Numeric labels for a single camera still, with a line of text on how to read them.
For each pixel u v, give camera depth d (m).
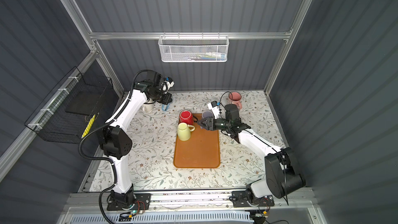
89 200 0.74
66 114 0.72
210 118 0.72
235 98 1.06
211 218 0.77
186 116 0.96
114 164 0.57
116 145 0.52
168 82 0.81
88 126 0.69
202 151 0.89
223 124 0.72
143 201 0.72
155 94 0.72
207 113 0.96
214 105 0.75
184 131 0.89
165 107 0.91
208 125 0.73
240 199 0.73
